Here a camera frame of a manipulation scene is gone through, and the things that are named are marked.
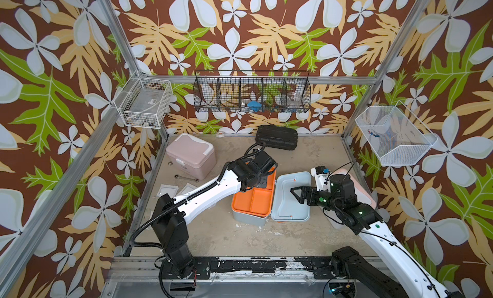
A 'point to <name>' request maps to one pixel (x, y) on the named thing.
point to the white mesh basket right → (398, 137)
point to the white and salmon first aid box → (364, 196)
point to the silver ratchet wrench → (178, 176)
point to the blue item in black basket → (254, 105)
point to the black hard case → (277, 137)
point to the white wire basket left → (144, 102)
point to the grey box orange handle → (272, 197)
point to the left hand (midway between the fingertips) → (261, 176)
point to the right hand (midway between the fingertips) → (295, 189)
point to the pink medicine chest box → (195, 157)
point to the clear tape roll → (220, 134)
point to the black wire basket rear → (251, 91)
